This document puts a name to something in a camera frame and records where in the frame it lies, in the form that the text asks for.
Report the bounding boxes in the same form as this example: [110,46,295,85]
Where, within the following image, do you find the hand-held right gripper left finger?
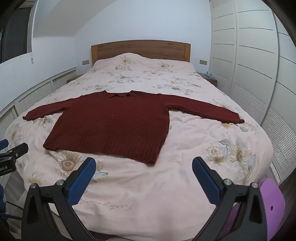
[21,157,97,241]

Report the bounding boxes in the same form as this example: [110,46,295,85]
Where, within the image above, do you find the dark window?
[0,0,35,63]

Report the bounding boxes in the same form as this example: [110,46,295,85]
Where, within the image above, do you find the wooden headboard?
[91,43,191,66]

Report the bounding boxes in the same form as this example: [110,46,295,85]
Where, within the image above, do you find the dark red knit sweater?
[22,90,245,165]

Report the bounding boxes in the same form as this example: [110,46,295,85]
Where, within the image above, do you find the white wardrobe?
[210,0,296,127]

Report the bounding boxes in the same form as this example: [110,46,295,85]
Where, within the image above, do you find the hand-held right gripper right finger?
[192,157,275,241]

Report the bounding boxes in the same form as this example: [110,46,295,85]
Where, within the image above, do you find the purple chair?
[222,178,285,241]

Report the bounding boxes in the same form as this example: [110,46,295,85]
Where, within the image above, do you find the wooden nightstand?
[201,72,218,87]

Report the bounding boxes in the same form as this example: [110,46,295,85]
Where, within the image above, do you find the black cable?
[0,201,24,221]

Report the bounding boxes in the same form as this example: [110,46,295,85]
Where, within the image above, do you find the bed with floral duvet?
[5,53,274,239]

